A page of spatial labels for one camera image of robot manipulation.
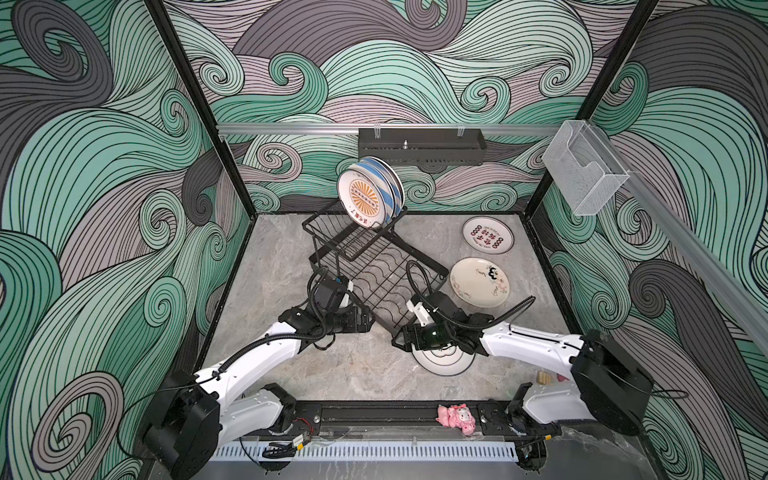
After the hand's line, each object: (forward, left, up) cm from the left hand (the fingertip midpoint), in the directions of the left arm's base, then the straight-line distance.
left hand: (363, 317), depth 82 cm
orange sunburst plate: (+31, +7, +19) cm, 37 cm away
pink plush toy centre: (-23, -24, -5) cm, 33 cm away
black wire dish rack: (+18, -8, -6) cm, 21 cm away
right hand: (-6, -11, -4) cm, 13 cm away
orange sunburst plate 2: (+26, -1, +19) cm, 33 cm away
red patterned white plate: (+39, -47, -9) cm, 62 cm away
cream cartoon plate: (+18, -39, -9) cm, 43 cm away
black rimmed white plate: (-8, -23, -9) cm, 26 cm away
